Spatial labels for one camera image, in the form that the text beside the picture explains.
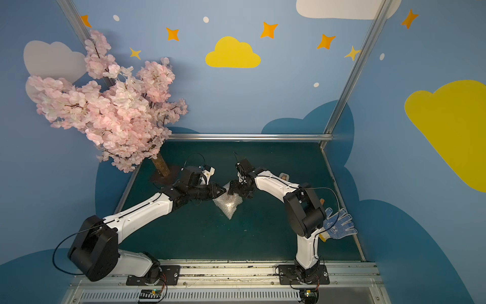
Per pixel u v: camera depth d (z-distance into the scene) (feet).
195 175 2.18
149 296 2.40
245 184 2.32
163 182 3.42
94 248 1.36
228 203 2.81
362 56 2.69
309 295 2.40
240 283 2.42
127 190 3.41
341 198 3.39
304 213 1.64
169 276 2.42
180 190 2.15
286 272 2.46
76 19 2.35
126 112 2.01
